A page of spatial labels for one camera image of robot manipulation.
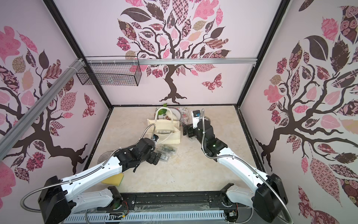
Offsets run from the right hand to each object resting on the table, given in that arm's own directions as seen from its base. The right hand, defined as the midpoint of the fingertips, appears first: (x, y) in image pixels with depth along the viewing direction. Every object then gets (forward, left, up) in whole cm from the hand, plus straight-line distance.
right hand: (190, 119), depth 77 cm
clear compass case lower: (-12, +17, -24) cm, 32 cm away
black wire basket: (+38, +55, +9) cm, 67 cm away
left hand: (-13, +22, -15) cm, 30 cm away
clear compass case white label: (-6, +15, -24) cm, 29 cm away
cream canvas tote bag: (+8, +16, -23) cm, 29 cm away
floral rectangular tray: (+25, +2, -26) cm, 36 cm away
